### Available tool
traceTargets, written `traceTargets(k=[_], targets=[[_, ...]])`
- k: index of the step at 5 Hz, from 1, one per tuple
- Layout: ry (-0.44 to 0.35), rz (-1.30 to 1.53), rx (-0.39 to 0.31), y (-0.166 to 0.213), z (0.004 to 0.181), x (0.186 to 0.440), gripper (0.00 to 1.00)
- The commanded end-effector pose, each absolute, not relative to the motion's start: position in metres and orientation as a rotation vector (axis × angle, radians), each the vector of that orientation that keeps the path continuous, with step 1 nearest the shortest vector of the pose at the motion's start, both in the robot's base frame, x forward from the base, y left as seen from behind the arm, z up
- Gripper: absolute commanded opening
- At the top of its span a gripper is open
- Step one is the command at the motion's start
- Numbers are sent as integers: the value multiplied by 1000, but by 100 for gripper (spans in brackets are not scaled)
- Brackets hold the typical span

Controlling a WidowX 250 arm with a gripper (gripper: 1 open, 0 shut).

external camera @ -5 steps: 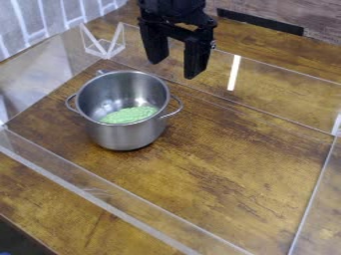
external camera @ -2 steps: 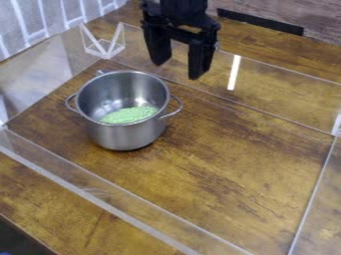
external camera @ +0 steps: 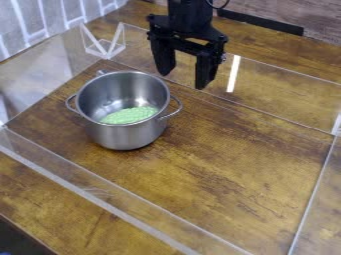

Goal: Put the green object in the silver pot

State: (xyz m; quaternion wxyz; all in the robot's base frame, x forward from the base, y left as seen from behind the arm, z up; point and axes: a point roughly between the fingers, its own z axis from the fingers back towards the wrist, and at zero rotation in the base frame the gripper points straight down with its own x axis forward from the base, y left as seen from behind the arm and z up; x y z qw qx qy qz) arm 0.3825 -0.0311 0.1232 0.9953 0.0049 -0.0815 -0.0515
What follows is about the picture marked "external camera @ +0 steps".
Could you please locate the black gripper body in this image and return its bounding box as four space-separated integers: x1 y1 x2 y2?
147 0 227 57

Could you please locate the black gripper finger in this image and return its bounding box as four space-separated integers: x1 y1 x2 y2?
195 52 220 90
148 34 175 76

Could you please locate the silver metal pot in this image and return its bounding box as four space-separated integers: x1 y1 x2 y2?
65 70 183 150

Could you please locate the green bumpy object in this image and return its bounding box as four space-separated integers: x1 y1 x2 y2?
100 106 157 125

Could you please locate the black cable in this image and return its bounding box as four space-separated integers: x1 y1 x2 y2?
203 0 231 10

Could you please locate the clear acrylic corner bracket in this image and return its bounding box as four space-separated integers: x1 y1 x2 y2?
80 23 125 60

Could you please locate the black wall baseboard strip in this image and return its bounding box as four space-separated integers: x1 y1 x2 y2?
216 9 305 36

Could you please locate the clear acrylic enclosure wall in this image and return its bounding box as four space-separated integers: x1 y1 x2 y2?
0 23 341 255

